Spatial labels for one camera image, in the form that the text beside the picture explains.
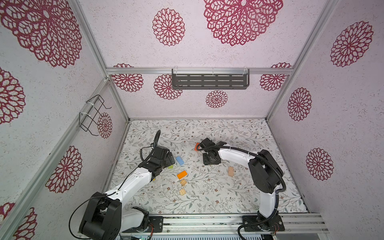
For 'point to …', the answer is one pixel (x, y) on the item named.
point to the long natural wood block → (230, 171)
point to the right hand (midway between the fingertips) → (207, 159)
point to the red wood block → (197, 146)
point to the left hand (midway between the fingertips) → (165, 161)
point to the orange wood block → (182, 174)
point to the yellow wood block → (154, 179)
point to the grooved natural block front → (182, 191)
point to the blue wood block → (180, 160)
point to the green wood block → (170, 167)
